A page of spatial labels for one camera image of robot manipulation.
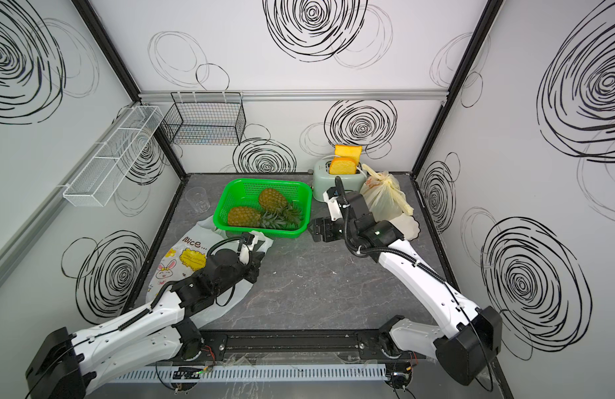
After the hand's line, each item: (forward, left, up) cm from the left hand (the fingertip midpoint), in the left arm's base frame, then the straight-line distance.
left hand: (263, 254), depth 79 cm
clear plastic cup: (+30, +34, -9) cm, 46 cm away
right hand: (+5, -18, +11) cm, 21 cm away
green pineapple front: (+17, +8, -4) cm, 20 cm away
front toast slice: (+35, -27, +7) cm, 45 cm away
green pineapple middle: (+26, +1, -4) cm, 26 cm away
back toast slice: (+44, -32, +7) cm, 55 cm away
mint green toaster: (+33, -20, 0) cm, 39 cm away
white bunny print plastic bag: (+1, +30, -10) cm, 31 cm away
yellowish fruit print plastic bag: (+19, -40, +8) cm, 45 cm away
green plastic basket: (+30, +16, -5) cm, 34 cm away
